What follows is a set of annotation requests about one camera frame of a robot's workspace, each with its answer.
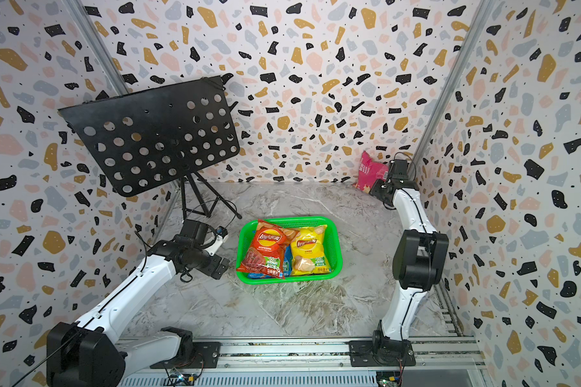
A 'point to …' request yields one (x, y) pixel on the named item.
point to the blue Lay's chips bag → (288, 266)
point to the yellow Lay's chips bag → (307, 251)
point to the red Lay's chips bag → (265, 253)
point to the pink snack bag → (370, 172)
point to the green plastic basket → (245, 237)
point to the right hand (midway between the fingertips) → (379, 189)
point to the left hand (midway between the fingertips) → (217, 259)
